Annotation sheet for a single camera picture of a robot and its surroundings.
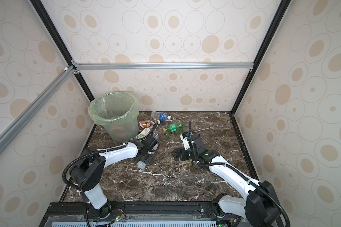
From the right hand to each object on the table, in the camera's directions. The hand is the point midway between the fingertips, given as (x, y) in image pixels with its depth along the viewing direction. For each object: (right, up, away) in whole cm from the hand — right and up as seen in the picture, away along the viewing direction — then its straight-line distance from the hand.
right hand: (179, 151), depth 82 cm
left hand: (-18, -5, +8) cm, 20 cm away
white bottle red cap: (-23, -9, +3) cm, 25 cm away
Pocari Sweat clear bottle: (-14, +22, +30) cm, 40 cm away
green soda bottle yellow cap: (-1, +14, +26) cm, 29 cm away
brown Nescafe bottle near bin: (-23, +16, +24) cm, 37 cm away
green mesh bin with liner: (-45, +24, +23) cm, 56 cm away
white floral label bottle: (-24, +10, +18) cm, 32 cm away
